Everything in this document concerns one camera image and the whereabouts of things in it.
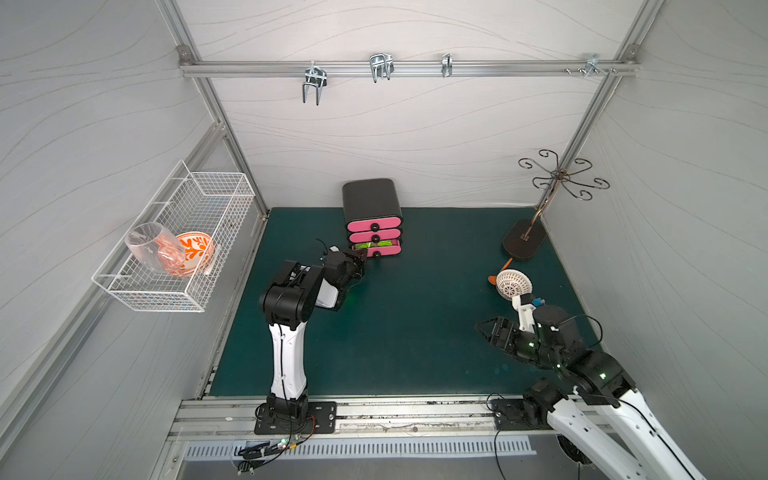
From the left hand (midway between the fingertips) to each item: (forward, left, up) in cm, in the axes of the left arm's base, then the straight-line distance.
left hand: (371, 246), depth 99 cm
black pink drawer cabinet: (+1, -1, +14) cm, 14 cm away
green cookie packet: (+3, +2, -4) cm, 5 cm away
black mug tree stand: (+10, -56, -6) cm, 58 cm away
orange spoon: (-9, -41, -5) cm, 42 cm away
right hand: (-32, -30, +8) cm, 45 cm away
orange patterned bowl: (-23, +39, +25) cm, 52 cm away
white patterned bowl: (-9, -47, -7) cm, 49 cm away
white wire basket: (-4, +42, +23) cm, 48 cm away
